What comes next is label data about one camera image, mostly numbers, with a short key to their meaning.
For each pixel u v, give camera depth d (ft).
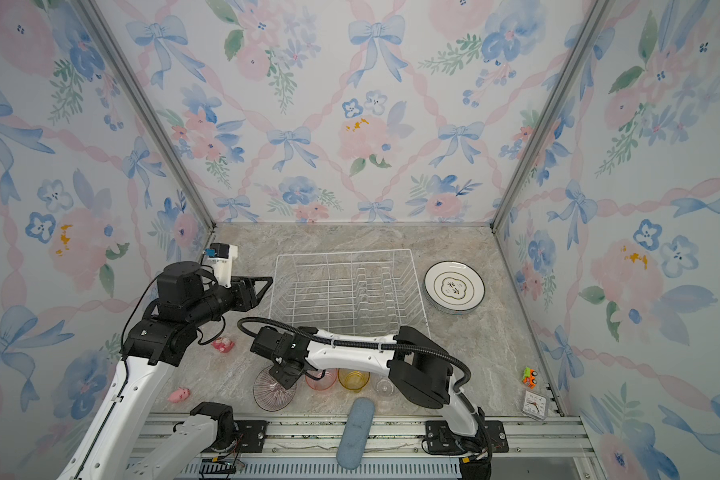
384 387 2.68
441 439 2.40
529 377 2.68
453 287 3.23
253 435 2.44
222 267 1.99
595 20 2.28
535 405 2.55
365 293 3.26
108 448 1.28
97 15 2.29
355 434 2.36
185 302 1.66
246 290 1.99
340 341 1.72
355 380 2.74
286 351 1.98
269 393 2.60
